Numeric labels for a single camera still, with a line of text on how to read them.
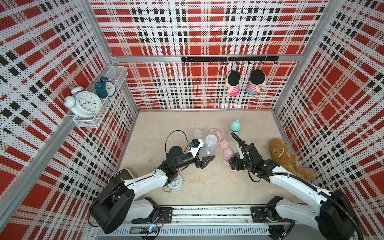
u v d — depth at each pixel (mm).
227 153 921
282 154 862
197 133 908
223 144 958
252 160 630
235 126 908
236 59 896
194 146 650
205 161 682
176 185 802
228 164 842
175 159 611
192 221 738
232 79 937
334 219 396
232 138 675
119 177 803
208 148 708
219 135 1015
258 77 934
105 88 708
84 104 622
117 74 908
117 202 418
